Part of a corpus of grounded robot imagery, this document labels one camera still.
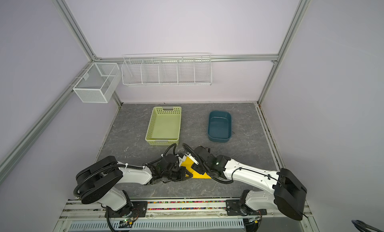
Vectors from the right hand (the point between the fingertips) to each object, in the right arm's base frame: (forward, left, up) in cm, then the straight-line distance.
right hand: (198, 159), depth 81 cm
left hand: (-8, +3, -7) cm, 11 cm away
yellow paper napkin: (0, +6, -4) cm, 8 cm away
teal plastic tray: (+27, -15, -8) cm, 32 cm away
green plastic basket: (+29, +25, -9) cm, 39 cm away
